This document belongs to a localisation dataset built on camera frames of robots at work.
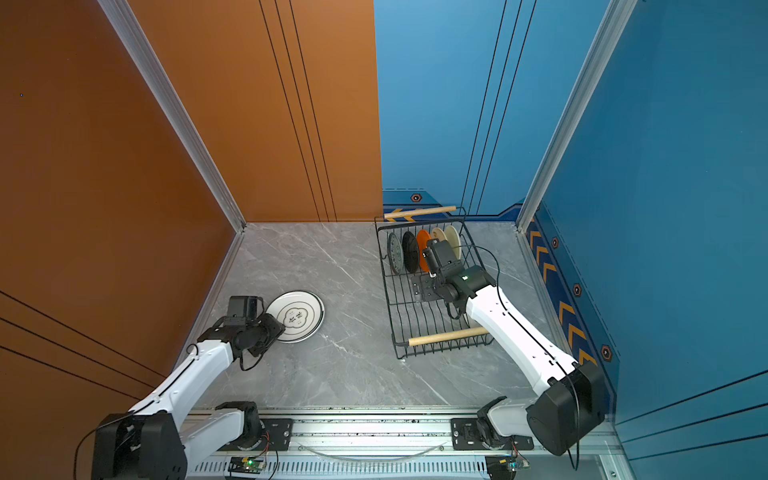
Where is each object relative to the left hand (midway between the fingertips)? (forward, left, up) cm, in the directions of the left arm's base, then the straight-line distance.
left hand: (282, 325), depth 88 cm
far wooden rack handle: (+35, -46, +15) cm, 60 cm away
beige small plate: (+32, -48, +7) cm, 58 cm away
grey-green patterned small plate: (+27, -33, +2) cm, 43 cm away
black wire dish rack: (+2, -41, -1) cm, 41 cm away
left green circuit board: (-33, +2, -6) cm, 34 cm away
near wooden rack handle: (-9, -45, +15) cm, 49 cm away
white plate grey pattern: (+6, -4, -3) cm, 7 cm away
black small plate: (+22, -38, +9) cm, 45 cm away
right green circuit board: (-33, -60, -5) cm, 68 cm away
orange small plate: (+29, -42, +7) cm, 52 cm away
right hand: (+6, -43, +14) cm, 46 cm away
